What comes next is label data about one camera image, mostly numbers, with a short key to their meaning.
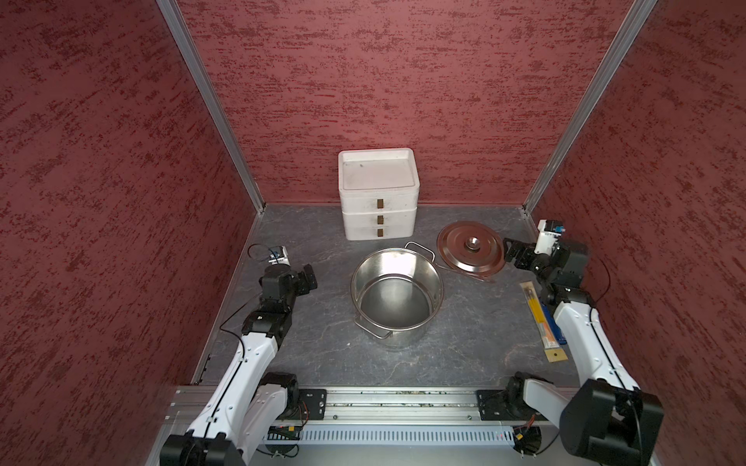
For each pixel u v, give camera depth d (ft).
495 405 2.41
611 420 1.42
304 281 2.41
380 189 3.03
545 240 2.33
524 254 2.34
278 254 2.27
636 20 2.38
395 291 3.08
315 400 2.44
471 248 3.48
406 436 2.54
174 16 2.33
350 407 2.48
